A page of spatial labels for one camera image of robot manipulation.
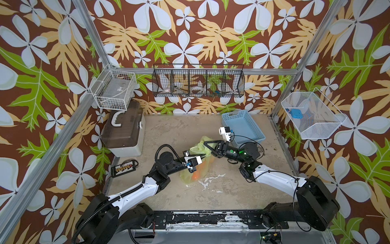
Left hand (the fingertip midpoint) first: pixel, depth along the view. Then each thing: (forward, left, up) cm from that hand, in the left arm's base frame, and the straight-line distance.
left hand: (204, 151), depth 71 cm
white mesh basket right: (+17, -61, +6) cm, 63 cm away
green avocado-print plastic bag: (-5, -1, -11) cm, 12 cm away
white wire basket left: (+36, +52, +9) cm, 64 cm away
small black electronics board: (-32, -33, -28) cm, 54 cm away
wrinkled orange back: (-5, +4, -17) cm, 18 cm away
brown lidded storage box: (+21, +49, -12) cm, 55 cm away
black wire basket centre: (+49, +2, +6) cm, 50 cm away
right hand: (-2, 0, +7) cm, 7 cm away
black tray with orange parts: (+1, +48, -23) cm, 53 cm away
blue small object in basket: (+24, -54, +1) cm, 59 cm away
